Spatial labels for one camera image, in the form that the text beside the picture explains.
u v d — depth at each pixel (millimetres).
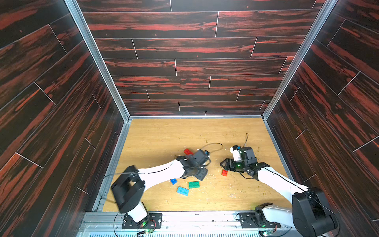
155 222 704
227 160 783
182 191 821
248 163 677
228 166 766
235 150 802
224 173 885
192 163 648
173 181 862
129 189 438
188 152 933
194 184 842
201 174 733
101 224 734
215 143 660
